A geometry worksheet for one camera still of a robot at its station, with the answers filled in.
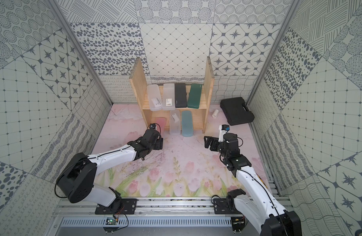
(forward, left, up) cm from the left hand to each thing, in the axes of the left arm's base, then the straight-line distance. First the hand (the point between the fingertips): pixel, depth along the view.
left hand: (157, 137), depth 90 cm
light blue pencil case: (+13, -18, -3) cm, 23 cm away
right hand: (-4, -33, +5) cm, 34 cm away
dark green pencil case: (+16, -23, +21) cm, 35 cm away
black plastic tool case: (+30, -57, -7) cm, 64 cm away
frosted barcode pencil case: (+16, -8, +20) cm, 26 cm away
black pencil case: (+16, -15, +21) cm, 30 cm away
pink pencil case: (+15, -1, -2) cm, 15 cm away
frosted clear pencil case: (+15, 0, +20) cm, 25 cm away
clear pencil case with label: (+14, -10, -3) cm, 18 cm away
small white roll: (+26, -40, -5) cm, 48 cm away
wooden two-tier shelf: (+22, -28, -4) cm, 36 cm away
